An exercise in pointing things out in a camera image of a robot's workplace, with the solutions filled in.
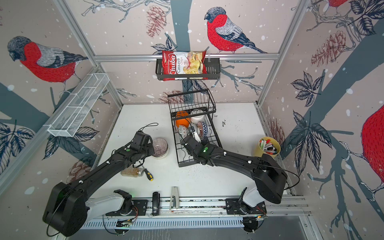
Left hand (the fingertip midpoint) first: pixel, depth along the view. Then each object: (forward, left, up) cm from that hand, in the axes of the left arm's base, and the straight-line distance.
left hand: (151, 148), depth 85 cm
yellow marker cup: (0, -68, +2) cm, 68 cm away
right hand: (+1, -25, +3) cm, 25 cm away
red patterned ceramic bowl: (+13, -31, +2) cm, 33 cm away
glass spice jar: (-12, +9, -5) cm, 16 cm away
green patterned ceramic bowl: (+10, -19, +2) cm, 21 cm away
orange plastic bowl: (+20, -18, 0) cm, 27 cm away
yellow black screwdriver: (-12, +1, -8) cm, 15 cm away
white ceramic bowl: (+23, -26, -1) cm, 35 cm away
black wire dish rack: (+29, -23, -2) cm, 37 cm away
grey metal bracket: (-22, -15, -6) cm, 27 cm away
